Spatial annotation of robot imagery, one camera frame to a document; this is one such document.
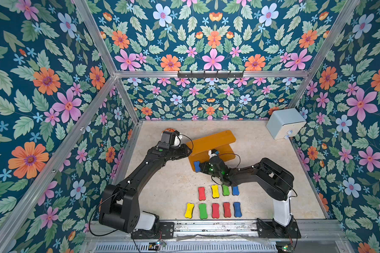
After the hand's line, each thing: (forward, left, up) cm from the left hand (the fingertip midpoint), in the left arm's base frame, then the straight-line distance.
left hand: (192, 149), depth 84 cm
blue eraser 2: (-19, -22, -16) cm, 33 cm away
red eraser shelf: (-19, -4, -16) cm, 25 cm away
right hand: (-2, -3, -13) cm, 14 cm away
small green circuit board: (-40, +21, -18) cm, 49 cm away
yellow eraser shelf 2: (-27, +3, -15) cm, 31 cm away
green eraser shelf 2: (-29, -4, -17) cm, 33 cm away
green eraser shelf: (-18, -17, -16) cm, 30 cm away
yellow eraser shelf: (-18, -11, -15) cm, 26 cm away
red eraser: (-27, -10, -17) cm, 33 cm away
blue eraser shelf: (-30, -21, -14) cm, 39 cm away
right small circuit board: (-46, -40, -16) cm, 63 cm away
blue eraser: (-3, -2, -15) cm, 15 cm away
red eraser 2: (-28, -16, -15) cm, 36 cm away
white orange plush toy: (+25, +16, -11) cm, 32 cm away
